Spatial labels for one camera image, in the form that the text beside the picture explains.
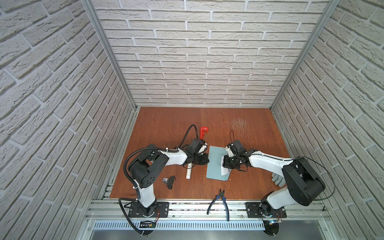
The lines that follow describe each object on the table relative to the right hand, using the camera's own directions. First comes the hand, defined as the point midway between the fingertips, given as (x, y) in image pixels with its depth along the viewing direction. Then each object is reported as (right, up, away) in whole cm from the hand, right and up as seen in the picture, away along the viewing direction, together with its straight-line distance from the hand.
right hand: (222, 163), depth 89 cm
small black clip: (-31, -7, -8) cm, 33 cm away
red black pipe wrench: (-12, +20, +15) cm, 28 cm away
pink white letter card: (0, -3, -4) cm, 5 cm away
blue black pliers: (-2, -14, -10) cm, 17 cm away
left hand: (-8, +2, +1) cm, 8 cm away
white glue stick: (-21, -3, -4) cm, 21 cm away
